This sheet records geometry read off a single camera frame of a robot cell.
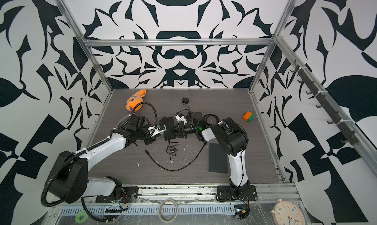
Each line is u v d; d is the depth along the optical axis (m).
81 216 0.69
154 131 0.73
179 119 0.89
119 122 0.99
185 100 1.12
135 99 1.02
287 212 0.69
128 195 0.74
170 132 0.83
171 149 0.88
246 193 0.69
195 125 0.82
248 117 1.02
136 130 0.69
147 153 0.89
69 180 0.42
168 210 0.77
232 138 0.55
